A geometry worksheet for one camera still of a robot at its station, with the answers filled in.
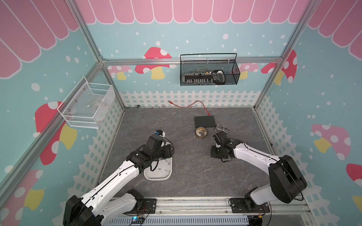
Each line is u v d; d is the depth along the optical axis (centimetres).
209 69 94
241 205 74
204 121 110
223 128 106
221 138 71
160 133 71
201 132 103
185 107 121
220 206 76
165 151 70
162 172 86
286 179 43
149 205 75
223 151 67
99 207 42
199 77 90
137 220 73
